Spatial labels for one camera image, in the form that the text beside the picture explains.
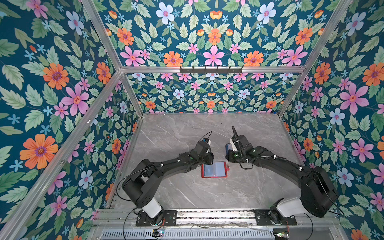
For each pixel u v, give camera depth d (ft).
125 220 2.37
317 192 1.40
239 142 2.18
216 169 2.94
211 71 3.06
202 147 2.26
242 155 2.18
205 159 2.47
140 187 1.45
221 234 2.51
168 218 2.46
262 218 2.40
